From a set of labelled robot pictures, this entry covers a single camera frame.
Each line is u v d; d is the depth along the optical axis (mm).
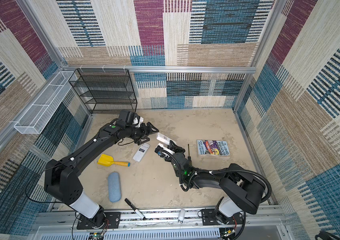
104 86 1079
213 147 964
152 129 745
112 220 732
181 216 715
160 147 718
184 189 635
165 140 808
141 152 962
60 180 435
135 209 760
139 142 779
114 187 811
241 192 438
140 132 725
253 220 732
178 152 663
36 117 720
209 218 729
